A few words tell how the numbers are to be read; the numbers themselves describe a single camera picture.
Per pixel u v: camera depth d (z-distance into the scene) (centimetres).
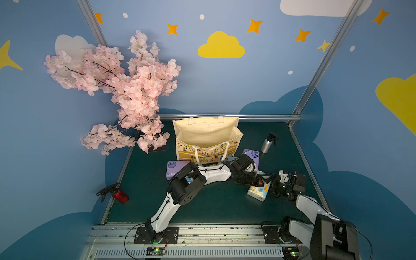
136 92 60
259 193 84
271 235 75
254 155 98
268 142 98
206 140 98
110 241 74
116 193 77
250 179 80
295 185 70
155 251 70
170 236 74
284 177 81
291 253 71
